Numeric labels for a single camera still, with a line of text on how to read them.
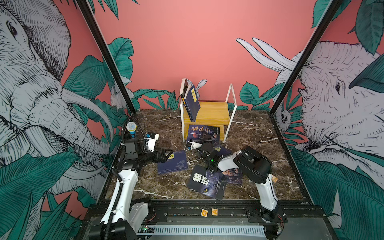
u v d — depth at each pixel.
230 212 0.76
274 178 0.86
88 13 0.71
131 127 0.76
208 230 0.70
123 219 0.40
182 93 0.73
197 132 0.94
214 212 0.75
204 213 0.74
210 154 0.72
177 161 0.93
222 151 0.98
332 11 0.70
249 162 0.59
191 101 0.85
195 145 0.87
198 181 0.84
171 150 0.74
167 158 0.71
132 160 0.59
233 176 0.84
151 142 0.70
